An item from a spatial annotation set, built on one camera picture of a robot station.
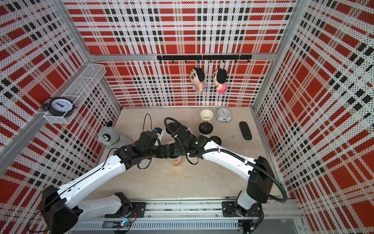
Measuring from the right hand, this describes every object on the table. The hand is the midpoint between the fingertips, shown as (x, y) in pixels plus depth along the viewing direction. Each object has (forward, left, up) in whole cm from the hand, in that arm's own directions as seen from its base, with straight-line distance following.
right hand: (179, 149), depth 77 cm
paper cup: (-4, +2, -8) cm, 9 cm away
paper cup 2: (+28, -16, -4) cm, 33 cm away
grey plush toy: (+7, +40, +2) cm, 40 cm away
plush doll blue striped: (+42, -10, +17) cm, 47 cm away
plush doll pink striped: (+43, -25, +14) cm, 52 cm away
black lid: (+14, -15, -1) cm, 20 cm away
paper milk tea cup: (+11, -16, -4) cm, 20 cm away
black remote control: (+22, -44, -15) cm, 52 cm away
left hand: (0, +6, -1) cm, 6 cm away
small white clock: (+37, -30, -15) cm, 50 cm away
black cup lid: (+14, +5, +1) cm, 15 cm away
